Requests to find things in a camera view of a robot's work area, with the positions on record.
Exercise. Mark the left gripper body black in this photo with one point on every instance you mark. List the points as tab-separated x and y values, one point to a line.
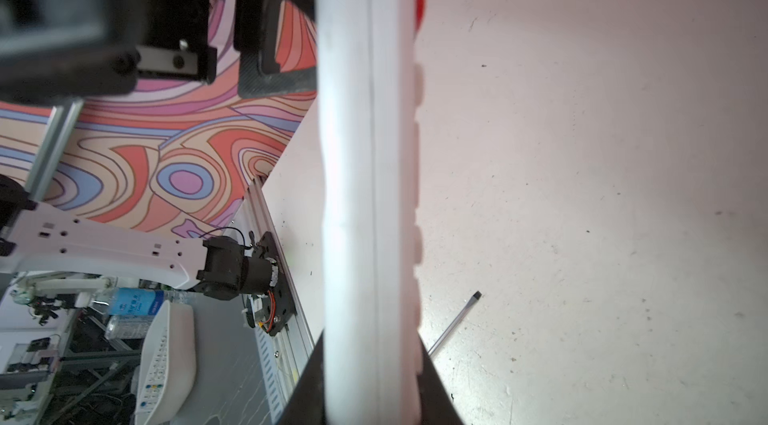
53	50

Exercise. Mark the blue label water bottle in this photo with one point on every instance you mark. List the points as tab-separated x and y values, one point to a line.
135	302

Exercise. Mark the orange handled screwdriver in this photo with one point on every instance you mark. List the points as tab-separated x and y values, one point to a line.
445	335

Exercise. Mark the white remote control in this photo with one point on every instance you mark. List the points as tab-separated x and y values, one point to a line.
368	97

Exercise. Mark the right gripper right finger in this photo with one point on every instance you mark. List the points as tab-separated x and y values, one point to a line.
436	404

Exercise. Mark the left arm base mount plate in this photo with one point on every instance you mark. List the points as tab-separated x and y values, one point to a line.
267	284

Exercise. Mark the white curved device outside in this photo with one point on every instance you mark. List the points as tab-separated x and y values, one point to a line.
168	365

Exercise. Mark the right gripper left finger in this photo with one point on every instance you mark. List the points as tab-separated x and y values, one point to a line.
307	403

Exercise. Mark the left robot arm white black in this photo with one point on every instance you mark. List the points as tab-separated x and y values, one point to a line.
132	131

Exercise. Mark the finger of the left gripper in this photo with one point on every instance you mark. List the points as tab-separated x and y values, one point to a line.
256	38

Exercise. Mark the aluminium front rail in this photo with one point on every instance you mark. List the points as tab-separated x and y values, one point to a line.
283	339

